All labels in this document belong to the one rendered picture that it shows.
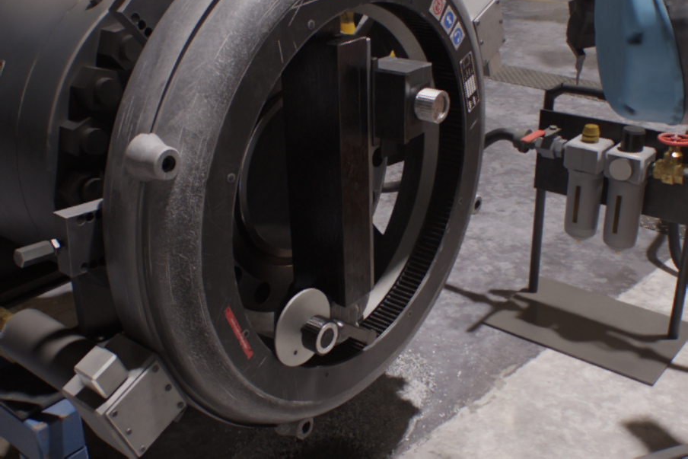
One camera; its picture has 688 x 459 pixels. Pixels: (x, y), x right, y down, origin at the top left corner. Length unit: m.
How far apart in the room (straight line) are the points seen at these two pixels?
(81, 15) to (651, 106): 0.88
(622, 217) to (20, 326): 1.25
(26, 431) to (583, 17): 1.06
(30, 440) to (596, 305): 1.37
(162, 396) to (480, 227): 1.63
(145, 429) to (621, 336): 1.27
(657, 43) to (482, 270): 1.63
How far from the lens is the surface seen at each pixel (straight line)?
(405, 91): 1.06
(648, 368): 1.92
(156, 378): 1.01
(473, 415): 1.71
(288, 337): 1.11
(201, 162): 0.91
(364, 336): 1.24
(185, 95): 0.91
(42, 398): 1.40
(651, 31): 0.67
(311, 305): 1.12
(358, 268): 1.17
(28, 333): 1.17
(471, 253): 2.33
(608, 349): 1.95
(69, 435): 1.40
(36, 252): 0.98
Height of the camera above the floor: 1.04
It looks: 23 degrees down
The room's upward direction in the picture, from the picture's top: 1 degrees counter-clockwise
